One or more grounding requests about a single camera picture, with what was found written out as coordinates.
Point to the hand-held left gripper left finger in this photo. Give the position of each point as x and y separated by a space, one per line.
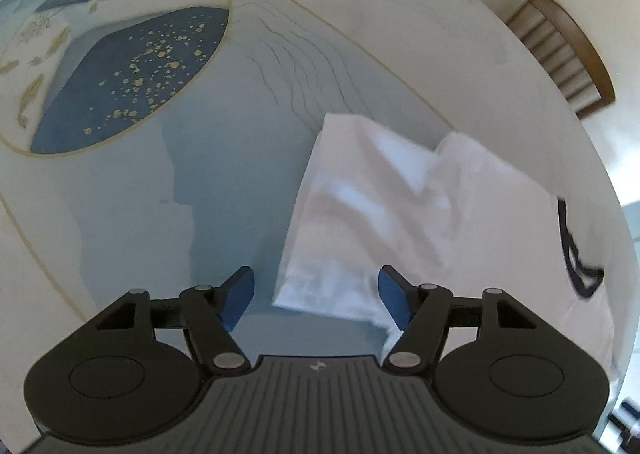
241 294

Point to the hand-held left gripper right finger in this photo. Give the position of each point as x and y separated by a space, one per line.
395 294

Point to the white shirt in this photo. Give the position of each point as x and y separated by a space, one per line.
380 204

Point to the printed pale blue tablecloth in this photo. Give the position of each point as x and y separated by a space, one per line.
200 159

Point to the wooden slat-back chair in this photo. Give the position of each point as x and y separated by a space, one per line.
585 44

